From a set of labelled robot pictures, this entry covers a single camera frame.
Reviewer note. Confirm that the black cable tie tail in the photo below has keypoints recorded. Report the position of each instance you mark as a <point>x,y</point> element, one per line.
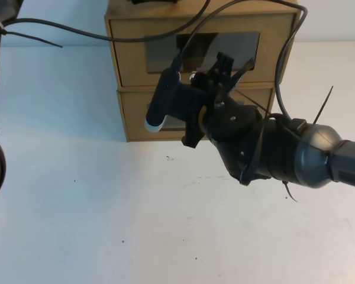
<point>7,33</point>

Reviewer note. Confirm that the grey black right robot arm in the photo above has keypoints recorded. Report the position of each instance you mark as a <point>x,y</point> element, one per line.
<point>293,150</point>

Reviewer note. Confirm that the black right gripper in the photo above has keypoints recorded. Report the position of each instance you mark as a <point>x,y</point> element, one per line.
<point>229,125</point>

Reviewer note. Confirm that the brown cardboard drawer box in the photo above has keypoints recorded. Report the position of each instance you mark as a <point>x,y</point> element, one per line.
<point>134,103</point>
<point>155,32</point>

